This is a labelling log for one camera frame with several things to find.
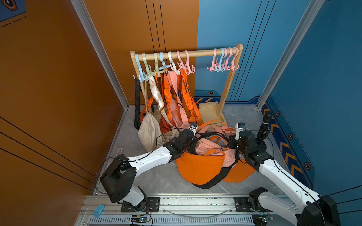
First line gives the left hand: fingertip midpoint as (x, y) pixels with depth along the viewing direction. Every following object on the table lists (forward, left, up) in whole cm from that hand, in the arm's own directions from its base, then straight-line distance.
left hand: (195, 133), depth 85 cm
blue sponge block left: (-38, +50, -14) cm, 64 cm away
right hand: (-2, -21, 0) cm, 21 cm away
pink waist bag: (-5, -11, -8) cm, 14 cm away
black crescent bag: (-13, -20, -3) cm, 25 cm away
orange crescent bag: (-19, -26, -13) cm, 35 cm away
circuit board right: (-41, -33, -15) cm, 55 cm away
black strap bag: (+10, +36, +5) cm, 38 cm away
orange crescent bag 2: (-18, -4, -10) cm, 21 cm away
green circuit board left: (-41, +30, -17) cm, 54 cm away
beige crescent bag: (+4, +25, -1) cm, 25 cm away
